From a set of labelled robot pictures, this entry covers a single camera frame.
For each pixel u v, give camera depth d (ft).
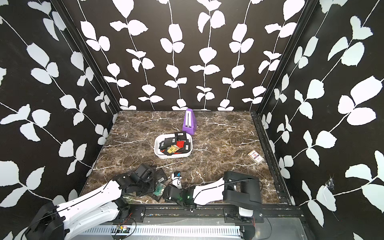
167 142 3.20
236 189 1.59
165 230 2.30
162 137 3.32
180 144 3.13
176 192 2.01
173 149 2.99
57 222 1.31
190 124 3.32
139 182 2.10
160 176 2.88
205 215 2.47
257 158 3.05
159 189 2.68
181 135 3.29
